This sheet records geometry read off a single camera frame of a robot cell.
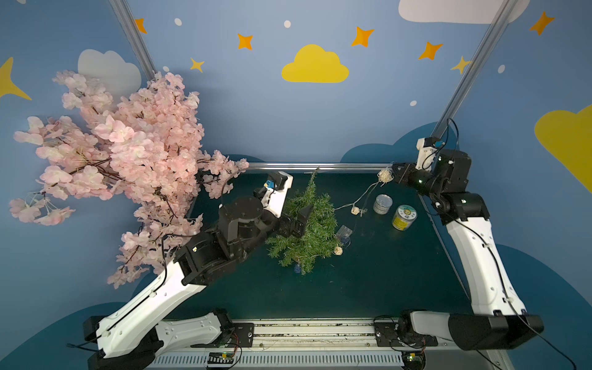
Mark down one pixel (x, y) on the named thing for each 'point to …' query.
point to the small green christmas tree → (322, 239)
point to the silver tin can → (382, 203)
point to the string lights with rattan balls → (361, 205)
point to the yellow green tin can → (404, 216)
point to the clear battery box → (344, 233)
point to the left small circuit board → (220, 358)
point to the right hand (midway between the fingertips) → (397, 163)
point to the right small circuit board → (413, 360)
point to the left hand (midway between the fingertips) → (294, 193)
